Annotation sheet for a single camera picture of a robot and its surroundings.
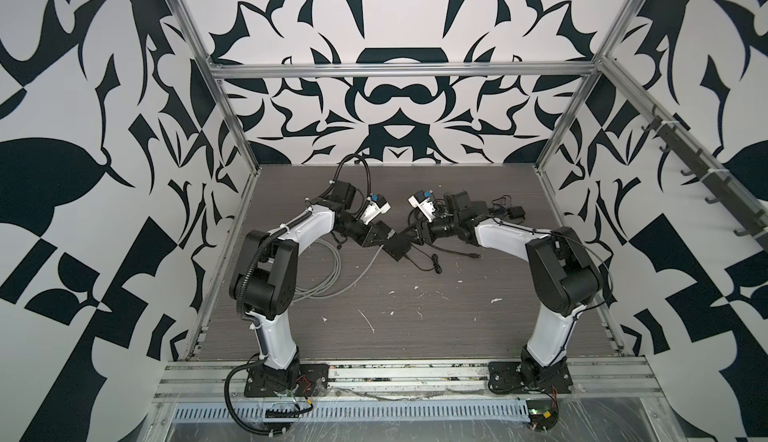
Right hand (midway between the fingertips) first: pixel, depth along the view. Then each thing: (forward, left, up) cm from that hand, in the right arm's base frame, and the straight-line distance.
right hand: (405, 232), depth 88 cm
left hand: (-1, +6, -1) cm, 6 cm away
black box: (+3, +2, -14) cm, 15 cm away
